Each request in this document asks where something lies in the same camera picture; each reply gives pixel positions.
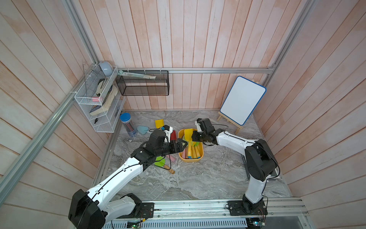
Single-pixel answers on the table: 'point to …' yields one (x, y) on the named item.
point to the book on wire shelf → (98, 109)
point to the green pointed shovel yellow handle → (196, 146)
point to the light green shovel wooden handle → (186, 154)
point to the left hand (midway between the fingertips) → (182, 147)
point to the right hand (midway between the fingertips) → (191, 135)
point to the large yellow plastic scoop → (188, 136)
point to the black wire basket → (132, 86)
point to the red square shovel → (173, 136)
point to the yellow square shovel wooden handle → (159, 123)
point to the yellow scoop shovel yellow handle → (194, 155)
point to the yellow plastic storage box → (181, 135)
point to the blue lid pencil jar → (126, 118)
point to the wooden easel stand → (236, 126)
